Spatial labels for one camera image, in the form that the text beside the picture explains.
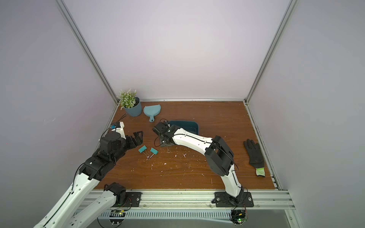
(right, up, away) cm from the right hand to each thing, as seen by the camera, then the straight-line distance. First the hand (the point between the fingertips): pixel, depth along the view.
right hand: (166, 138), depth 87 cm
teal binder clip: (-16, -8, +2) cm, 18 cm away
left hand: (-13, +5, -14) cm, 20 cm away
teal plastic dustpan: (-16, +18, +28) cm, 36 cm away
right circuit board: (+38, -35, -19) cm, 55 cm away
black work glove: (+58, -13, +3) cm, 59 cm away
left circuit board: (-24, -38, -15) cm, 48 cm away
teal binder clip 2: (-9, -10, +3) cm, 14 cm away
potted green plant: (-30, +25, +11) cm, 40 cm away
